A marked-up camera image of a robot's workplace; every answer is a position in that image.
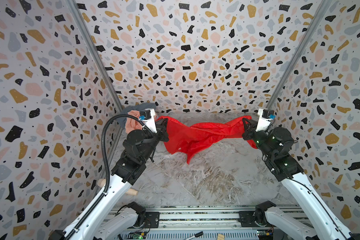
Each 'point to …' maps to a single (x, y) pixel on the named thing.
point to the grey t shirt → (124, 110)
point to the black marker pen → (197, 235)
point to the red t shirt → (186, 136)
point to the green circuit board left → (137, 235)
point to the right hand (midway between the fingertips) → (242, 116)
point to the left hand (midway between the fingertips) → (167, 116)
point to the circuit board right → (265, 234)
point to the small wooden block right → (220, 237)
